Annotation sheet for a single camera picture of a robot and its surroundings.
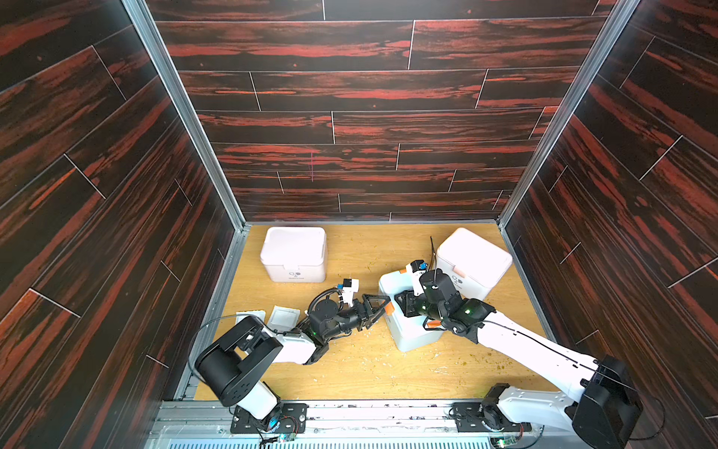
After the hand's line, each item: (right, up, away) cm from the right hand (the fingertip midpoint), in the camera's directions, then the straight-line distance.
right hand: (402, 296), depth 83 cm
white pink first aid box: (+25, +9, +9) cm, 28 cm away
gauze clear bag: (-39, -10, +11) cm, 41 cm away
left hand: (-5, -2, -7) cm, 8 cm away
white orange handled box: (0, -8, -8) cm, 11 cm away
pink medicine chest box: (-34, +12, +8) cm, 38 cm away
